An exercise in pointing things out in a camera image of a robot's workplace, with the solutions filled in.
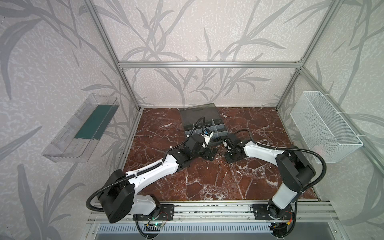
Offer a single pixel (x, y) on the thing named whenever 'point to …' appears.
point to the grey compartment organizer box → (213, 120)
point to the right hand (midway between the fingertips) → (228, 154)
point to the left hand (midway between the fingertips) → (213, 142)
